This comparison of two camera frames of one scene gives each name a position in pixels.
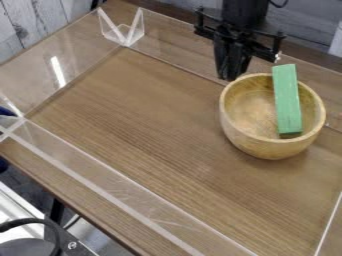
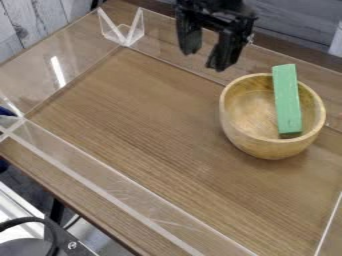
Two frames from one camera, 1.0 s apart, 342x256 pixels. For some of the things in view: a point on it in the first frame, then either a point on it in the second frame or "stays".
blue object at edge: x=5 y=111 stays
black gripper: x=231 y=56 to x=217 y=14
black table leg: x=56 y=211 stays
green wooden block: x=287 y=101 stays
